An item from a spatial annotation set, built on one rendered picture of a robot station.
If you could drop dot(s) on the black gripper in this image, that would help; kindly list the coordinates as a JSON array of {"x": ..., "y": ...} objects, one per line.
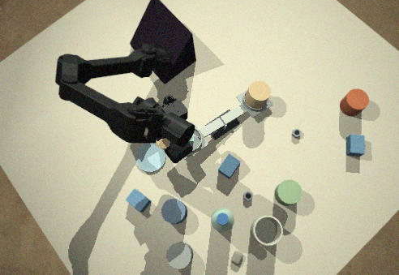
[{"x": 175, "y": 152}]

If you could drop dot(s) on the orange cylinder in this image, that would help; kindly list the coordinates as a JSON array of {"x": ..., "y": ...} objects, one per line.
[{"x": 354, "y": 102}]

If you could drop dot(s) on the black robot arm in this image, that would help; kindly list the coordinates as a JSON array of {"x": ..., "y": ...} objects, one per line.
[{"x": 126, "y": 120}]

